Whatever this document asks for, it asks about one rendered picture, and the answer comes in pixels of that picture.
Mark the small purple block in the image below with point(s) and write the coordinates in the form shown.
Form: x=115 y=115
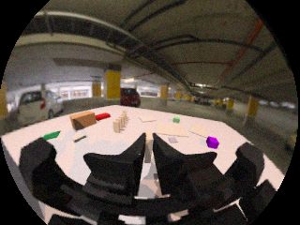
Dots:
x=212 y=142

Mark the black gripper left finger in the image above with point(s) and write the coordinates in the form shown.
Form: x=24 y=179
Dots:
x=128 y=164

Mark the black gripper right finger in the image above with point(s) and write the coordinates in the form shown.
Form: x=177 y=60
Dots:
x=171 y=163

